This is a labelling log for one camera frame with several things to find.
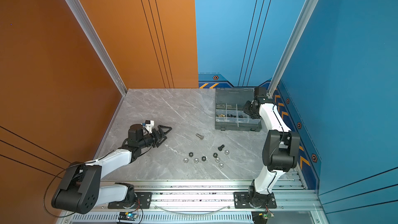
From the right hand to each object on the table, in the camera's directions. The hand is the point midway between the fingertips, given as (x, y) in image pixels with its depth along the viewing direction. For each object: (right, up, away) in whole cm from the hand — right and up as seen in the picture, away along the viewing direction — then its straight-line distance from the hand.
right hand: (245, 110), depth 93 cm
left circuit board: (-60, -48, -22) cm, 80 cm away
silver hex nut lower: (-18, -27, -8) cm, 33 cm away
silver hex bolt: (-26, -17, +1) cm, 31 cm away
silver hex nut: (-29, -28, -8) cm, 41 cm away
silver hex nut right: (-12, -24, -4) cm, 27 cm away
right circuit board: (+4, -47, -23) cm, 52 cm away
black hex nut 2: (-25, -27, -6) cm, 38 cm away
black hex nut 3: (-19, -25, -5) cm, 32 cm away
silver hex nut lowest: (-16, -30, -9) cm, 35 cm away
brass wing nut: (-13, -4, +12) cm, 18 cm away
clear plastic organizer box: (-8, -3, +11) cm, 14 cm away
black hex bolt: (-15, -22, -3) cm, 27 cm away
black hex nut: (-33, -25, -4) cm, 41 cm away
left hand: (-44, -12, -7) cm, 46 cm away
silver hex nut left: (-35, -28, -7) cm, 45 cm away
